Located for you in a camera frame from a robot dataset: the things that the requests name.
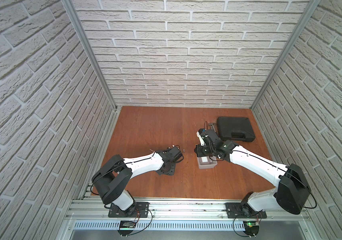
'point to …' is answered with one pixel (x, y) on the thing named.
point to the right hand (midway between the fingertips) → (197, 149)
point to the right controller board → (252, 228)
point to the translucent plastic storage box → (205, 162)
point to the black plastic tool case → (235, 128)
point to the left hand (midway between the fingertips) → (170, 169)
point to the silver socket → (184, 150)
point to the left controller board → (126, 227)
